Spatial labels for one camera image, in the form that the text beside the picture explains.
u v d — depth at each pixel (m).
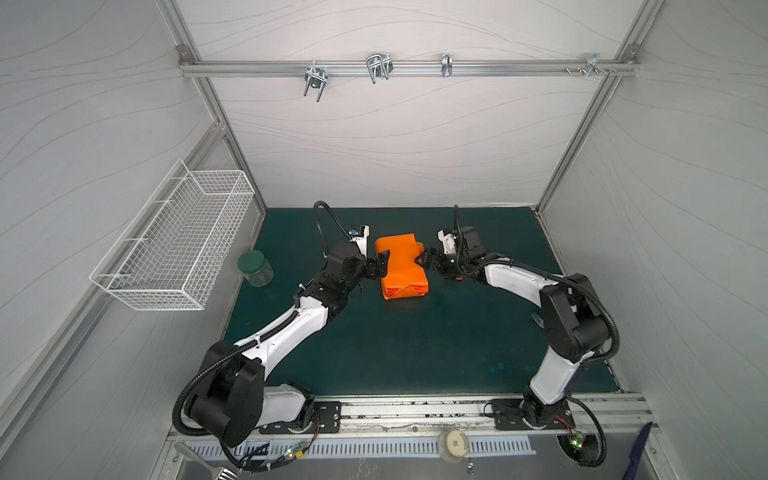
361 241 0.72
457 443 0.61
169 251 0.69
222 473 0.66
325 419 0.74
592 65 0.76
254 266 0.90
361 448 0.70
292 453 0.68
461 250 0.75
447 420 0.74
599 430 0.71
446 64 0.78
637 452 0.70
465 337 0.91
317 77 0.79
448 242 0.86
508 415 0.73
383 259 0.76
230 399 0.40
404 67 0.79
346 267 0.61
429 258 0.84
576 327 0.48
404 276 0.92
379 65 0.77
